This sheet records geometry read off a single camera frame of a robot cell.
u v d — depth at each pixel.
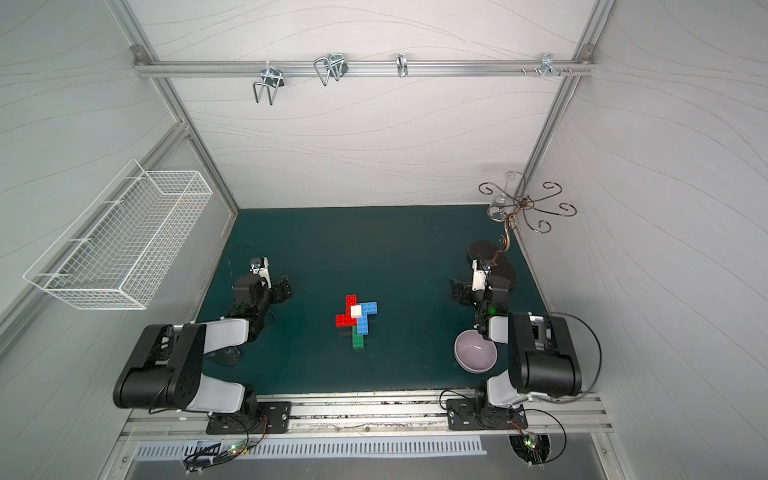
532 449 0.72
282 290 0.86
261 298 0.76
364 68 0.78
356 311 0.87
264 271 0.83
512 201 0.80
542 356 0.46
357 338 0.86
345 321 0.86
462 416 0.73
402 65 0.78
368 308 0.90
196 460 0.69
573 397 0.44
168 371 0.44
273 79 0.78
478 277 0.84
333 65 0.77
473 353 0.82
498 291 0.72
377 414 0.75
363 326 0.86
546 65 0.76
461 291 0.85
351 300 0.91
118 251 0.69
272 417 0.74
